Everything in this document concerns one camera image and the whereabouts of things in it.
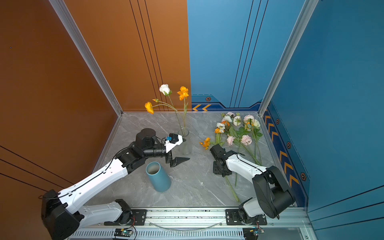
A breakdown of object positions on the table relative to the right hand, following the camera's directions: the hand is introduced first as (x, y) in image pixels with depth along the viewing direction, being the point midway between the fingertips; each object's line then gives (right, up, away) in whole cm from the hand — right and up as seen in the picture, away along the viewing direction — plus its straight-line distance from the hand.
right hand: (217, 171), depth 89 cm
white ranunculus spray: (+3, +25, +11) cm, 27 cm away
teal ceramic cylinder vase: (-30, +3, -19) cm, 36 cm away
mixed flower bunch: (+14, +24, +17) cm, 32 cm away
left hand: (-17, +17, -20) cm, 32 cm away
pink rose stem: (+10, +18, +10) cm, 23 cm away
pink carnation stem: (+21, +18, +11) cm, 29 cm away
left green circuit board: (-48, -24, -18) cm, 56 cm away
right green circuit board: (+13, -24, -19) cm, 33 cm away
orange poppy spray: (-7, +16, +8) cm, 19 cm away
